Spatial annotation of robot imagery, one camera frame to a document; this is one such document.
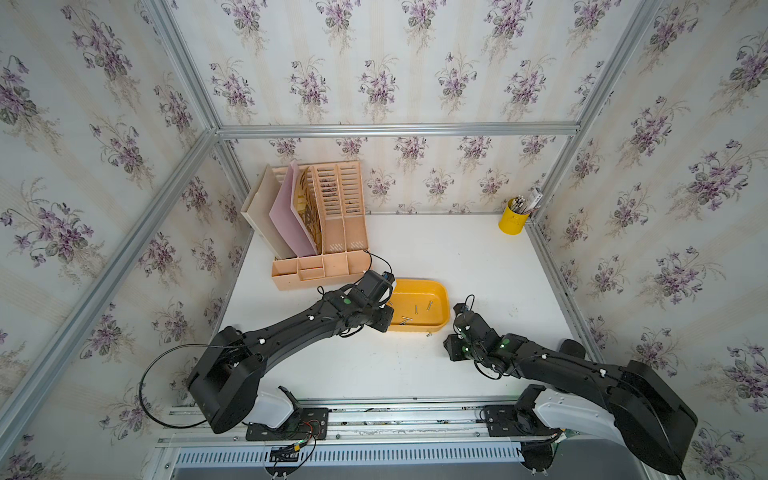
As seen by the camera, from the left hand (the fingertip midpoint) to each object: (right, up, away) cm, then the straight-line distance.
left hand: (392, 318), depth 83 cm
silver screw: (+12, +1, +12) cm, 18 cm away
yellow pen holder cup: (+46, +31, +25) cm, 60 cm away
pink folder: (-31, +29, +3) cm, 43 cm away
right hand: (+17, -9, +4) cm, 19 cm away
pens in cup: (+50, +35, +25) cm, 66 cm away
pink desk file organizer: (-24, +35, +32) cm, 53 cm away
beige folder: (-38, +31, +1) cm, 49 cm away
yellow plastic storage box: (+9, +1, +11) cm, 14 cm away
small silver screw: (+12, -6, +6) cm, 14 cm away
